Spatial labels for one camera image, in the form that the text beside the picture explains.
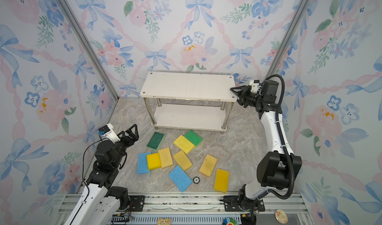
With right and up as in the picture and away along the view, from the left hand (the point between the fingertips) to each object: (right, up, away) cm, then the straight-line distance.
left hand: (130, 126), depth 74 cm
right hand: (+50, +19, +3) cm, 54 cm away
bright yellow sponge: (+8, -21, +12) cm, 26 cm away
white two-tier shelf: (+34, +16, +44) cm, 58 cm away
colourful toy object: (+48, -43, -5) cm, 65 cm away
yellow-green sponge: (+25, -13, +19) cm, 34 cm away
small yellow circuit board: (+18, -43, -5) cm, 47 cm away
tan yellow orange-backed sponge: (+39, -24, +12) cm, 47 cm away
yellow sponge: (+24, -21, +14) cm, 35 cm away
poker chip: (+33, -30, +8) cm, 45 cm away
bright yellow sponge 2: (+46, -30, +8) cm, 56 cm away
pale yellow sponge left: (+15, -19, +14) cm, 28 cm away
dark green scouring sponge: (+7, -11, +21) cm, 25 cm away
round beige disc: (+73, -42, -3) cm, 84 cm away
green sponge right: (+32, -10, +22) cm, 40 cm away
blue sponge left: (+2, -23, +11) cm, 25 cm away
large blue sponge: (+24, -28, +6) cm, 38 cm away
